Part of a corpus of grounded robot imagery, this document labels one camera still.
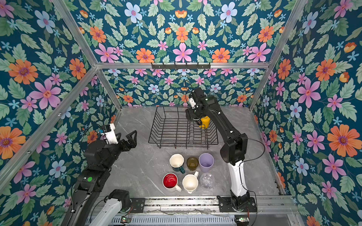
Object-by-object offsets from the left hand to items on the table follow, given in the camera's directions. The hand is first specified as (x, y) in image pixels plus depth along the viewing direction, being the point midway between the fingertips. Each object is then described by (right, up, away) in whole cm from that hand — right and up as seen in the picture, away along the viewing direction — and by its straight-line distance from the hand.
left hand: (129, 129), depth 66 cm
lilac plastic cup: (+38, -22, +19) cm, 48 cm away
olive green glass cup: (+30, -22, +20) cm, 42 cm away
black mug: (+34, +3, +19) cm, 39 cm away
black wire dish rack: (+14, -1, +39) cm, 41 cm away
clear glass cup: (+39, -32, +16) cm, 52 cm away
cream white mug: (+29, -30, +10) cm, 43 cm away
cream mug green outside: (+20, -22, +22) cm, 37 cm away
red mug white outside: (+17, -32, +14) cm, 39 cm away
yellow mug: (+39, +3, +29) cm, 49 cm away
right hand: (+31, +9, +22) cm, 39 cm away
